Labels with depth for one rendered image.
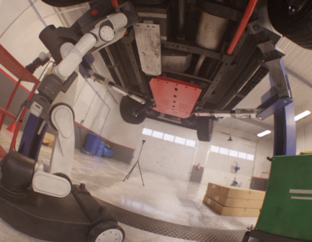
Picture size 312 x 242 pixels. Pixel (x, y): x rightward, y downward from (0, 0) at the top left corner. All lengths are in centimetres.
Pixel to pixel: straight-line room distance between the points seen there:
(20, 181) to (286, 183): 136
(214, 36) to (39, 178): 161
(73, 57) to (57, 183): 56
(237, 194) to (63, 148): 231
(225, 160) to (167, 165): 437
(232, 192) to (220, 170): 863
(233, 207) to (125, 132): 944
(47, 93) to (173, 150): 990
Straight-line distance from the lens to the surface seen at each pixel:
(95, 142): 719
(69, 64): 58
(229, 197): 239
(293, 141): 190
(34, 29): 478
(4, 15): 446
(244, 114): 207
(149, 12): 130
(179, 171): 1018
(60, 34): 87
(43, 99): 57
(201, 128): 274
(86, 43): 66
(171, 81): 187
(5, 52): 128
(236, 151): 1166
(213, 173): 1078
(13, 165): 77
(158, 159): 1013
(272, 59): 127
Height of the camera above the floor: 55
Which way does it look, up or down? 17 degrees up
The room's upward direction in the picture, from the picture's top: 17 degrees clockwise
